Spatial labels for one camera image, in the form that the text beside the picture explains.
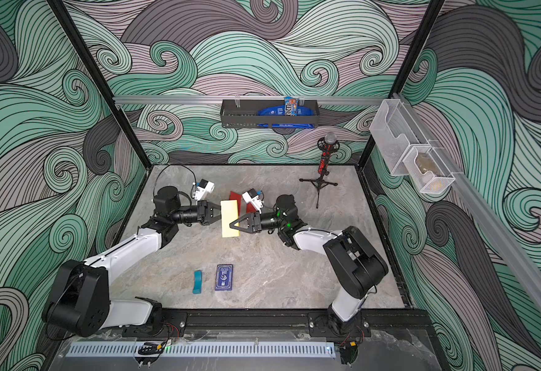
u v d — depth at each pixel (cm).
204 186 73
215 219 72
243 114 95
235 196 107
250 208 76
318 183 107
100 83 88
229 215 71
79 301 41
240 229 72
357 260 46
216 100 93
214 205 73
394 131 78
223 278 81
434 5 70
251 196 74
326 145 97
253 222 70
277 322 74
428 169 65
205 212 68
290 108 90
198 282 82
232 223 71
